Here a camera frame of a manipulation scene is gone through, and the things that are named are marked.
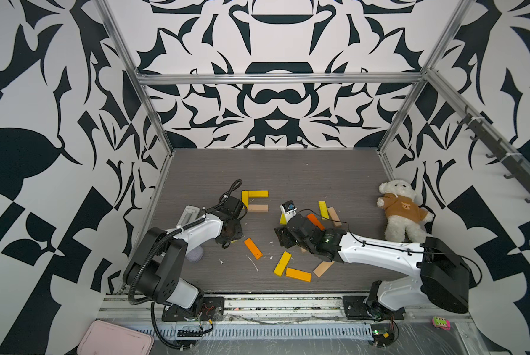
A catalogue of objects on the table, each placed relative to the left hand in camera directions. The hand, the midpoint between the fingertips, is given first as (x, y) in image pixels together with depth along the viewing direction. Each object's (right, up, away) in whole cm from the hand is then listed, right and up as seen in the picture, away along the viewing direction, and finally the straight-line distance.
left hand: (233, 231), depth 92 cm
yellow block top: (+10, +14, +10) cm, 20 cm away
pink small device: (+69, -23, -22) cm, 76 cm away
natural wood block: (+10, +8, +8) cm, 15 cm away
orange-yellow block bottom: (+25, -13, -10) cm, 30 cm away
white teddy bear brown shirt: (+68, +7, -3) cm, 68 cm away
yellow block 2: (+38, +8, +5) cm, 39 cm away
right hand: (+18, +5, -9) cm, 21 cm away
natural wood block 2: (+42, +5, +3) cm, 43 cm away
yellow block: (+4, +13, +9) cm, 16 cm away
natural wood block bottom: (+34, -11, -10) cm, 37 cm away
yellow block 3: (+20, -10, -9) cm, 24 cm away
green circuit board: (+50, -27, -20) cm, 61 cm away
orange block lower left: (+8, -5, -4) cm, 10 cm away
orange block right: (+35, +3, +4) cm, 35 cm away
